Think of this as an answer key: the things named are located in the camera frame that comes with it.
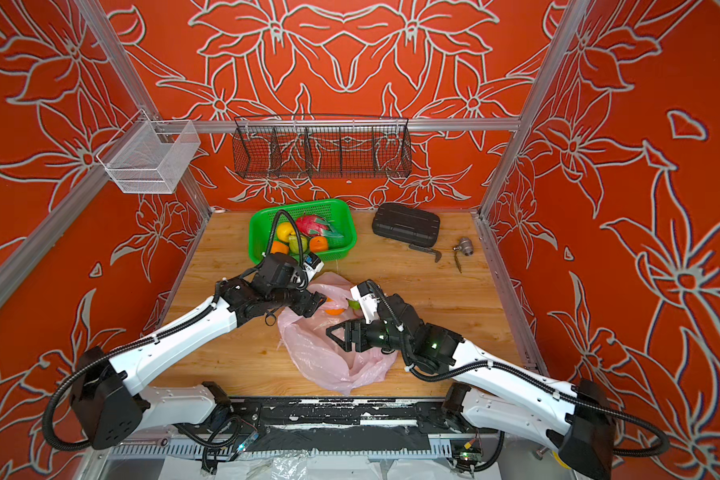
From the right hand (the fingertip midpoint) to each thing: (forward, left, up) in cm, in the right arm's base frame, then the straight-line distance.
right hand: (330, 333), depth 67 cm
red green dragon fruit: (+45, +9, -12) cm, 47 cm away
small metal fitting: (+40, -46, -19) cm, 63 cm away
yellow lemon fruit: (+44, +20, -13) cm, 50 cm away
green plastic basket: (+46, +27, -11) cm, 55 cm away
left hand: (+14, +5, -3) cm, 15 cm away
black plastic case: (+46, -24, -14) cm, 54 cm away
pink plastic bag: (-1, +4, -12) cm, 13 cm away
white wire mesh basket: (+53, +59, +13) cm, 80 cm away
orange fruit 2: (+37, +21, -15) cm, 45 cm away
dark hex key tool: (+39, -32, -20) cm, 54 cm away
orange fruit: (+39, +8, -15) cm, 42 cm away
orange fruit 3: (+14, +1, -17) cm, 22 cm away
